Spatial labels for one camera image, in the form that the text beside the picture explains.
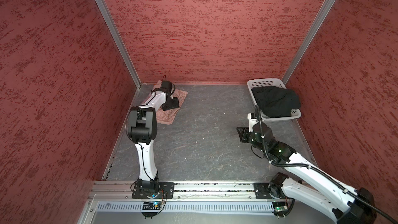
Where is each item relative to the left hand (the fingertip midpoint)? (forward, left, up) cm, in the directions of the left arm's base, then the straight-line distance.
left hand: (174, 108), depth 101 cm
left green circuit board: (-53, +2, -4) cm, 53 cm away
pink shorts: (-7, +4, 0) cm, 8 cm away
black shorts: (+1, -66, +8) cm, 67 cm away
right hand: (-22, -37, +11) cm, 45 cm away
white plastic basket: (+21, -56, +5) cm, 60 cm away
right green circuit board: (-53, -56, -5) cm, 78 cm away
